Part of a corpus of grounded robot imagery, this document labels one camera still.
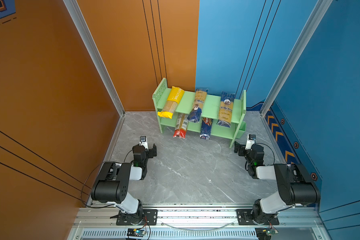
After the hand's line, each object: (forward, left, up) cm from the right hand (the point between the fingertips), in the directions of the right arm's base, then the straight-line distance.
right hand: (242, 142), depth 94 cm
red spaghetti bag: (+6, +39, +9) cm, 40 cm away
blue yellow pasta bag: (+7, +13, +23) cm, 28 cm away
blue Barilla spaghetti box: (+3, +24, +9) cm, 26 cm away
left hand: (0, +61, +1) cm, 61 cm away
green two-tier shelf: (+9, +21, +21) cm, 31 cm away
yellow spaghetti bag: (+17, +41, +24) cm, 51 cm away
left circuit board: (-46, +60, -8) cm, 76 cm away
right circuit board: (-46, -2, -9) cm, 47 cm away
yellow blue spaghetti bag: (+2, +30, +24) cm, 39 cm away
